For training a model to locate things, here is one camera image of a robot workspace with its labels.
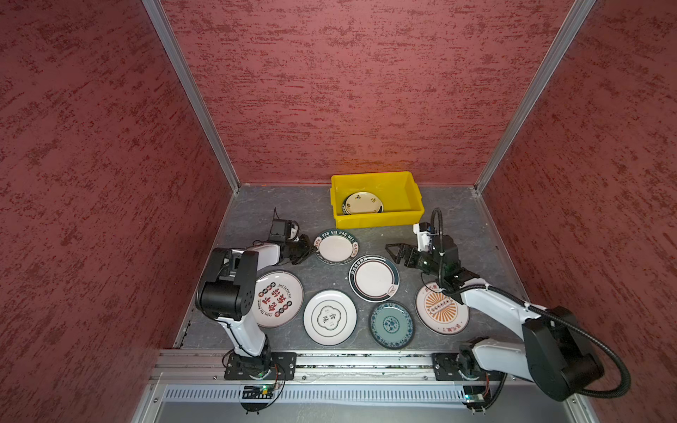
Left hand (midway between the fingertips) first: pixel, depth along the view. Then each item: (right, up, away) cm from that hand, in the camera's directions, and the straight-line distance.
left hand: (317, 252), depth 96 cm
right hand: (+26, +1, -10) cm, 28 cm away
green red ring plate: (+21, -9, -3) cm, 23 cm away
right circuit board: (+47, -35, -25) cm, 63 cm away
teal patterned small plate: (+25, -21, -15) cm, 36 cm away
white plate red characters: (-12, -15, -9) cm, 21 cm away
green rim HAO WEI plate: (+7, +1, +6) cm, 9 cm away
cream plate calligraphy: (+18, +19, +17) cm, 31 cm away
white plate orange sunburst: (+42, -18, -11) cm, 47 cm away
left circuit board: (-12, -34, -26) cm, 44 cm away
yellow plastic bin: (+35, +22, +18) cm, 45 cm away
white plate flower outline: (+6, -19, -13) cm, 24 cm away
